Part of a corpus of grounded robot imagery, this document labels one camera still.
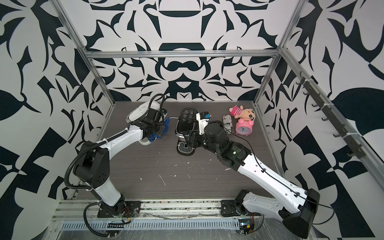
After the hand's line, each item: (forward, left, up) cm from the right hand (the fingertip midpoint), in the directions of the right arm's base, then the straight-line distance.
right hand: (186, 130), depth 68 cm
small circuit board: (-33, -27, -31) cm, 53 cm away
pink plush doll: (+30, -36, -24) cm, 53 cm away
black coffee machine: (+5, +1, -8) cm, 10 cm away
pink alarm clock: (+18, -36, -25) cm, 47 cm away
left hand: (+18, +19, -17) cm, 31 cm away
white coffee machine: (+17, +27, -7) cm, 33 cm away
